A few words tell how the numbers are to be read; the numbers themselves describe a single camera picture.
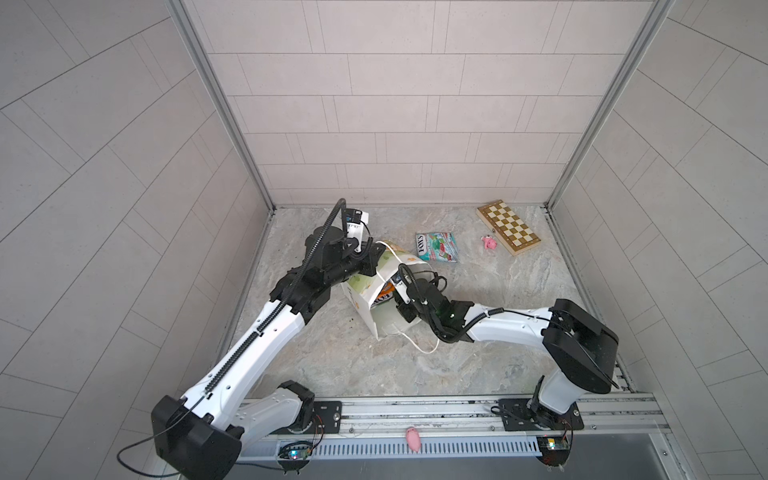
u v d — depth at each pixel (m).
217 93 0.85
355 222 0.61
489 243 1.03
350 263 0.59
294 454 0.64
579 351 0.44
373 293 0.70
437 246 1.02
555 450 0.68
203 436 0.35
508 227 1.08
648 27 0.74
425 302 0.61
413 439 0.68
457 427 0.71
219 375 0.39
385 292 0.85
